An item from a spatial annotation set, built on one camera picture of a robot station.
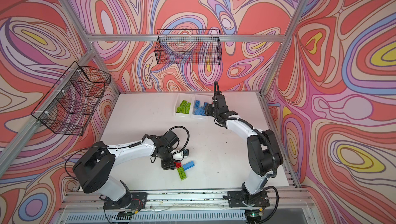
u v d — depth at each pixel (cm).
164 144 66
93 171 44
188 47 98
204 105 110
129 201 71
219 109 71
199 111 104
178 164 80
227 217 77
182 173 81
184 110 107
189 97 115
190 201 75
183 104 111
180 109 107
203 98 111
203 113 104
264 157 47
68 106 68
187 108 108
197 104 110
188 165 82
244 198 65
